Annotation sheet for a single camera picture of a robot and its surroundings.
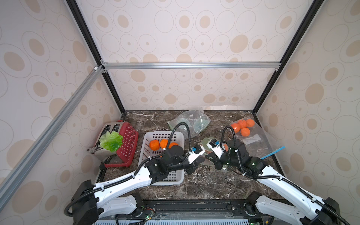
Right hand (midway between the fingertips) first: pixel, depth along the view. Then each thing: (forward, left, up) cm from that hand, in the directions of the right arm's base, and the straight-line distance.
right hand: (211, 154), depth 76 cm
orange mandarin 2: (+27, -29, -14) cm, 42 cm away
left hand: (-8, +3, +6) cm, 10 cm away
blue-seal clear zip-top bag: (+18, -37, -16) cm, 44 cm away
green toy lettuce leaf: (+3, +56, +4) cm, 56 cm away
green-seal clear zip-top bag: (-7, +5, +16) cm, 18 cm away
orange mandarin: (+30, -22, -13) cm, 39 cm away
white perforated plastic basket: (-8, +21, -16) cm, 28 cm away
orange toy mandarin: (+12, +29, -9) cm, 33 cm away
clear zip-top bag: (+40, +7, -15) cm, 43 cm away
